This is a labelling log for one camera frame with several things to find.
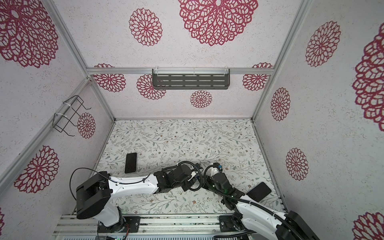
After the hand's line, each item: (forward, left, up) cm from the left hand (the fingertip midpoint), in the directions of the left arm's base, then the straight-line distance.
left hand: (192, 178), depth 83 cm
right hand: (0, -2, +3) cm, 3 cm away
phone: (-6, -38, -7) cm, 39 cm away
